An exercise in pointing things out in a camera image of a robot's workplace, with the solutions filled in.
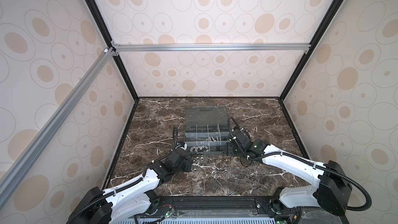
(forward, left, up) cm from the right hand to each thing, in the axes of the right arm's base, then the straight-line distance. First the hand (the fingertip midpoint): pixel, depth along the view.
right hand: (229, 148), depth 84 cm
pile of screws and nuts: (-3, +16, -8) cm, 18 cm away
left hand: (-5, +19, -3) cm, 19 cm away
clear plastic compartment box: (+14, +12, -5) cm, 19 cm away
